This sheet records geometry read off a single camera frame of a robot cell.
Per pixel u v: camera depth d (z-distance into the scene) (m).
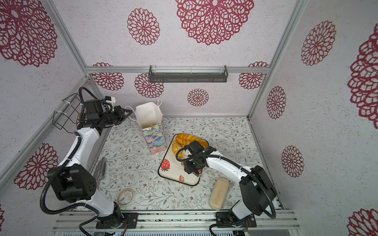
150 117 1.01
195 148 0.67
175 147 0.97
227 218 0.74
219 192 0.79
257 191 0.43
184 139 1.03
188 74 0.93
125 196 0.81
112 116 0.70
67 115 0.76
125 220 0.73
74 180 0.44
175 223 0.73
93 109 0.62
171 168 0.93
